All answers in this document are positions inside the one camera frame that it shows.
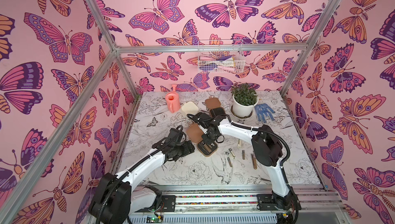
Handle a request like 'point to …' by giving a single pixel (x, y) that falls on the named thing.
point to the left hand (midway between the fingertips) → (191, 148)
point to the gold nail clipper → (232, 152)
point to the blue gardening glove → (262, 111)
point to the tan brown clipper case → (195, 134)
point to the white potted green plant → (244, 98)
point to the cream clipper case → (190, 108)
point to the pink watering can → (173, 99)
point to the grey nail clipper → (229, 161)
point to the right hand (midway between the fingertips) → (208, 138)
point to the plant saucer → (240, 117)
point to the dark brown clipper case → (214, 105)
